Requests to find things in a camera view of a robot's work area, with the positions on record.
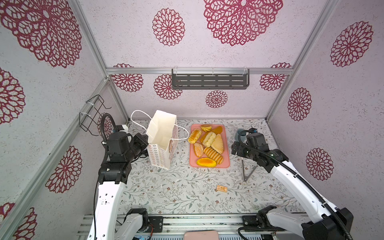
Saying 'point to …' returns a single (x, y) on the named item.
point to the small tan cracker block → (223, 189)
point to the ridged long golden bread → (210, 152)
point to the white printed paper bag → (162, 136)
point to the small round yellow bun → (206, 127)
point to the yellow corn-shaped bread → (195, 135)
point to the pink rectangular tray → (193, 158)
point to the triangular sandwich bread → (218, 145)
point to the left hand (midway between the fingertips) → (149, 138)
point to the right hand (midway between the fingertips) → (239, 145)
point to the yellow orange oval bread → (206, 162)
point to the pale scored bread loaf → (208, 139)
